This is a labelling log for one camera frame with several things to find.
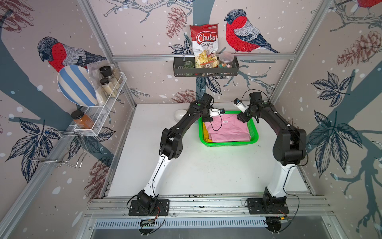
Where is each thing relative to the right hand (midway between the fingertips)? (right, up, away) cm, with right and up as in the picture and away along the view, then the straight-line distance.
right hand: (241, 112), depth 98 cm
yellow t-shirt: (-24, -15, +1) cm, 28 cm away
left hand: (-19, +1, +1) cm, 20 cm away
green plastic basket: (+6, -15, -6) cm, 17 cm away
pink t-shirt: (-9, -11, +2) cm, 15 cm away
